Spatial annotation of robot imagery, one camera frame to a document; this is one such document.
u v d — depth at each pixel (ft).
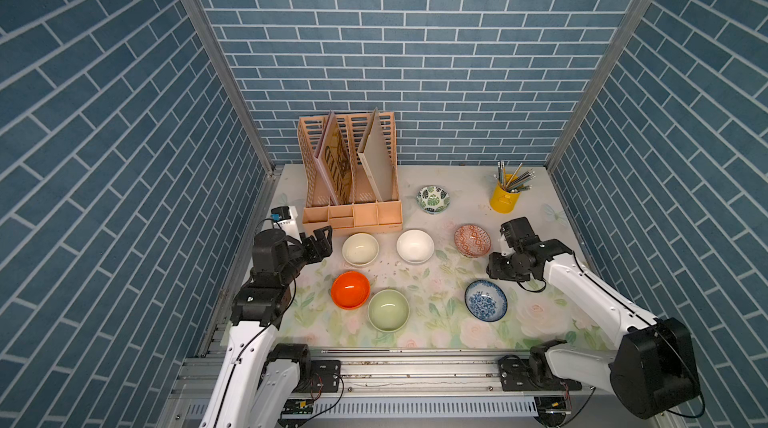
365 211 3.25
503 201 3.34
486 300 2.82
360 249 3.09
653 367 1.29
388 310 2.76
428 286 2.91
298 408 2.37
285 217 2.04
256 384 1.50
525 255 2.00
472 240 3.23
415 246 3.14
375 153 3.17
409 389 2.39
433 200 3.55
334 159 3.08
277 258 1.74
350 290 2.80
